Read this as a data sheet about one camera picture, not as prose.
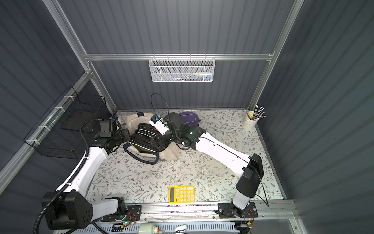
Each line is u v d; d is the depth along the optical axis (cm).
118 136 69
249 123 102
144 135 87
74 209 39
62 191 40
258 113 102
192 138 50
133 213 72
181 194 78
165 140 62
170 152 82
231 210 74
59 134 71
